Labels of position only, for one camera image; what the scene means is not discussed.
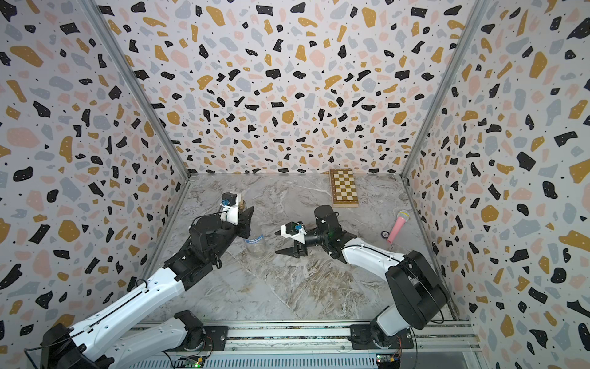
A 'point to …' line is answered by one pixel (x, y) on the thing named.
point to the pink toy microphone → (402, 217)
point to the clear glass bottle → (256, 244)
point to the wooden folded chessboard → (343, 188)
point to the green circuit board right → (387, 361)
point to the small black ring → (382, 234)
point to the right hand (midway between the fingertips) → (280, 241)
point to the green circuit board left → (190, 361)
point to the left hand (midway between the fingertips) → (250, 206)
